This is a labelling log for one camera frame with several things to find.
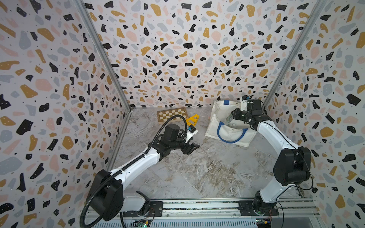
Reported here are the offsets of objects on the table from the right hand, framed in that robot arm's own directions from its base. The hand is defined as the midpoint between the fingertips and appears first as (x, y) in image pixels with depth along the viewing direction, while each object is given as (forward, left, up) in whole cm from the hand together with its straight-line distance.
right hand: (233, 110), depth 89 cm
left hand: (-21, +23, -3) cm, 31 cm away
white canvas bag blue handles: (-12, -3, -7) cm, 14 cm away
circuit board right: (-55, -11, -25) cm, 61 cm away
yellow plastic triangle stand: (+11, +26, -22) cm, 36 cm away
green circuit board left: (-57, +50, -22) cm, 79 cm away
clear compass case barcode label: (-1, +2, -6) cm, 6 cm away
